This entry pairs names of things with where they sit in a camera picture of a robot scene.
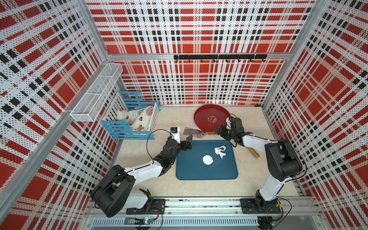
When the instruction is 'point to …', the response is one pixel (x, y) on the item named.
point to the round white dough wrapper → (207, 159)
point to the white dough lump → (218, 151)
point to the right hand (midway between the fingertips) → (218, 129)
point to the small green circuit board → (148, 221)
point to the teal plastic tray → (190, 165)
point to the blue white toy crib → (120, 130)
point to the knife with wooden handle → (197, 133)
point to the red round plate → (207, 118)
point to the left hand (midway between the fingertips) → (187, 134)
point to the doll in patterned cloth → (139, 120)
